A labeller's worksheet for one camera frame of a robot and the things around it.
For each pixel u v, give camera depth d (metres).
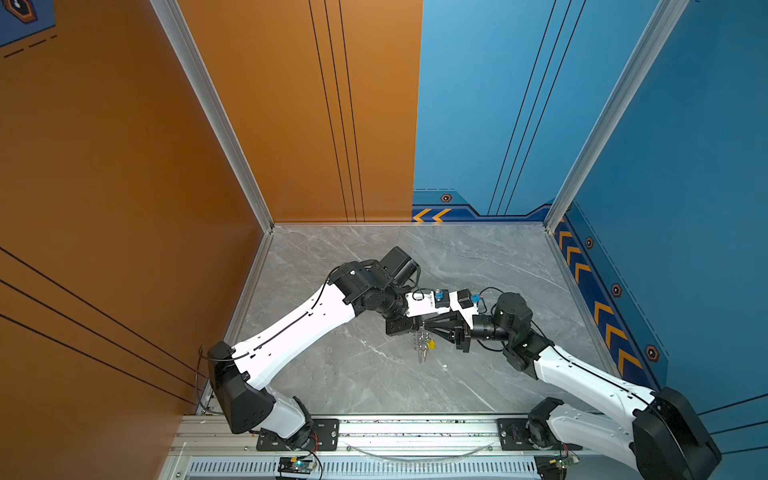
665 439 0.40
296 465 0.71
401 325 0.59
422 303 0.58
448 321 0.68
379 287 0.51
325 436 0.74
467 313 0.62
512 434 0.72
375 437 0.75
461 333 0.63
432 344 0.71
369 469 0.70
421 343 0.70
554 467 0.71
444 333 0.68
